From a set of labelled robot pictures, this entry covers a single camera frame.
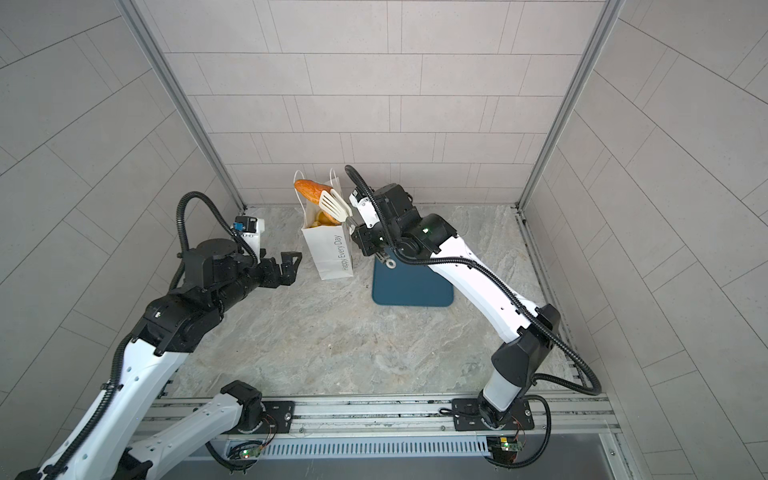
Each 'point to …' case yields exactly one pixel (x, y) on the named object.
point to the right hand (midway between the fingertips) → (353, 236)
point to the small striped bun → (323, 219)
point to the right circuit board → (503, 448)
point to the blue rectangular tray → (409, 284)
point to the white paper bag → (329, 246)
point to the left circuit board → (251, 452)
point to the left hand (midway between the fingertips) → (290, 250)
